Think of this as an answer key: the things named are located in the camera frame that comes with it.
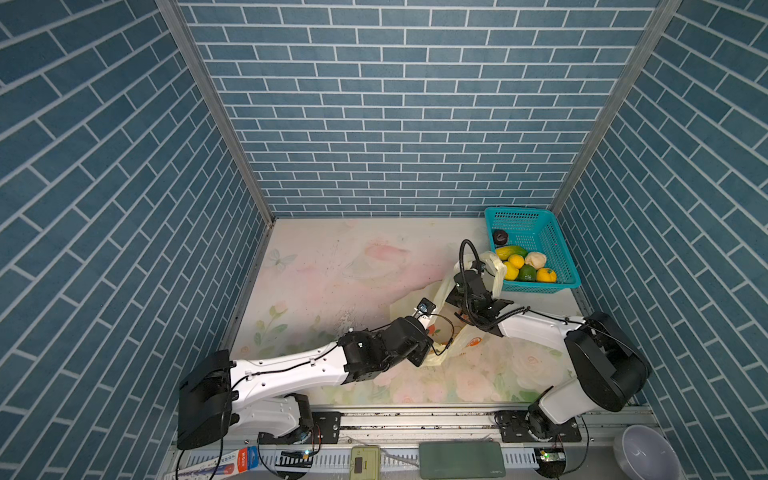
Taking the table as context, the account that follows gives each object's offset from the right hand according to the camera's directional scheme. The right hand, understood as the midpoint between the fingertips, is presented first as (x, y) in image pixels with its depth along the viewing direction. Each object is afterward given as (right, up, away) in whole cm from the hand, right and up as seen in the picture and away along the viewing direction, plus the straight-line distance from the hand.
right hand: (445, 283), depth 92 cm
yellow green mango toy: (+23, +10, +13) cm, 29 cm away
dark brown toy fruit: (+23, +15, +17) cm, 32 cm away
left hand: (-6, -11, -18) cm, 22 cm away
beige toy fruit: (+33, +7, +10) cm, 36 cm away
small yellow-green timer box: (-22, -38, -24) cm, 50 cm away
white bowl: (+44, -38, -22) cm, 62 cm away
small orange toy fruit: (+35, +2, +6) cm, 36 cm away
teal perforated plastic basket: (+39, +18, +23) cm, 49 cm away
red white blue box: (-51, -38, -24) cm, 68 cm away
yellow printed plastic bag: (+1, -14, -2) cm, 14 cm away
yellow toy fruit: (+27, +7, +10) cm, 29 cm away
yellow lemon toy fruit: (+23, +3, +6) cm, 24 cm away
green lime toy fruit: (+29, +3, +7) cm, 30 cm away
